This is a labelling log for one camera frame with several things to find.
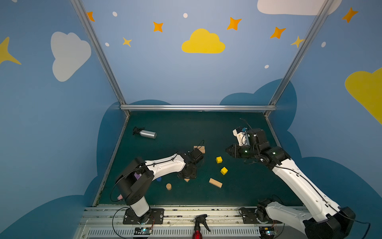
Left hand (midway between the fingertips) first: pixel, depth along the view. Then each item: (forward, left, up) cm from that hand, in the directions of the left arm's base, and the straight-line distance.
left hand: (193, 177), depth 86 cm
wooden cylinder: (-6, +14, 0) cm, 15 cm away
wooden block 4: (-3, -13, -1) cm, 13 cm away
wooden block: (+19, -6, -1) cm, 20 cm away
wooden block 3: (-1, +4, -1) cm, 4 cm away
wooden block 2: (+22, -1, -2) cm, 22 cm away
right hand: (+8, -17, +20) cm, 28 cm away
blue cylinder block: (-1, +20, -1) cm, 20 cm away
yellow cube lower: (+4, -19, 0) cm, 19 cm away
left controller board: (-26, +24, -2) cm, 36 cm away
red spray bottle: (-27, -2, +1) cm, 27 cm away
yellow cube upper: (+11, -16, 0) cm, 20 cm away
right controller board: (-26, -36, -3) cm, 45 cm away
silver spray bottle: (+31, +35, +1) cm, 47 cm away
